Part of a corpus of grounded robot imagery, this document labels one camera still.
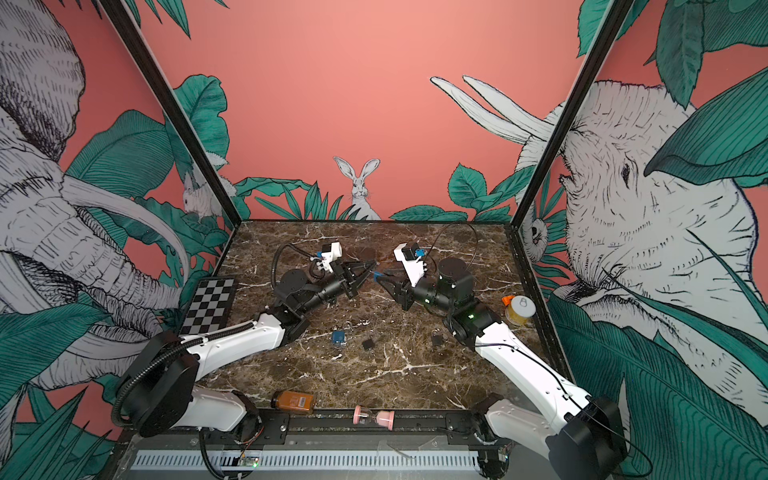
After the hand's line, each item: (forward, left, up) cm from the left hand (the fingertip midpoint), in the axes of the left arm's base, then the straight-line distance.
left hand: (376, 261), depth 67 cm
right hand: (-2, -1, -3) cm, 3 cm away
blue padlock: (-4, +13, -32) cm, 35 cm away
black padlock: (-7, +4, -32) cm, 33 cm away
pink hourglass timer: (-27, -1, -30) cm, 40 cm away
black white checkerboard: (+6, +54, -30) cm, 62 cm away
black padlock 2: (-6, -18, -33) cm, 38 cm away
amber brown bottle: (-22, +23, -28) cm, 43 cm away
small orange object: (+5, -42, -30) cm, 52 cm away
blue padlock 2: (-1, 0, -4) cm, 4 cm away
